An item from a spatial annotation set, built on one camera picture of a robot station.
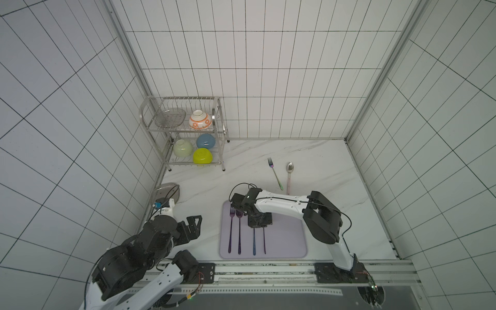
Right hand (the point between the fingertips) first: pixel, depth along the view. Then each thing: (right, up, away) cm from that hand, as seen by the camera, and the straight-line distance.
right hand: (255, 229), depth 84 cm
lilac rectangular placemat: (+13, -2, -4) cm, 14 cm away
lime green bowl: (-28, +33, +16) cm, 46 cm away
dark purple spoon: (-7, +6, +3) cm, 10 cm away
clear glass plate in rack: (-42, +52, +9) cm, 67 cm away
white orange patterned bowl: (-25, +49, +1) cm, 55 cm away
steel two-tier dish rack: (-31, +45, +2) cm, 54 cm away
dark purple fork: (-11, +5, +4) cm, 13 cm away
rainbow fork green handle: (+10, +28, +22) cm, 37 cm away
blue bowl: (-28, +41, +24) cm, 55 cm away
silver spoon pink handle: (+20, +25, +19) cm, 37 cm away
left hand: (-24, +9, -20) cm, 33 cm away
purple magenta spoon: (+4, -3, -4) cm, 6 cm away
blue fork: (-1, -4, -5) cm, 6 cm away
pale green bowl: (-40, +37, +20) cm, 58 cm away
